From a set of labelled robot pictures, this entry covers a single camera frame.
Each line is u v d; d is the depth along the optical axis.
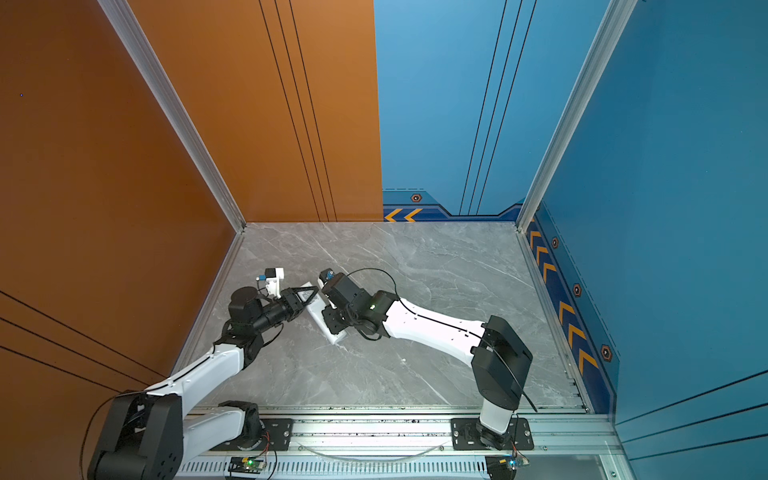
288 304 0.73
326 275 0.69
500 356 0.42
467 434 0.72
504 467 0.70
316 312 0.79
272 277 0.77
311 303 0.79
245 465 0.71
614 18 0.70
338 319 0.68
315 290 0.81
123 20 0.71
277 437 0.74
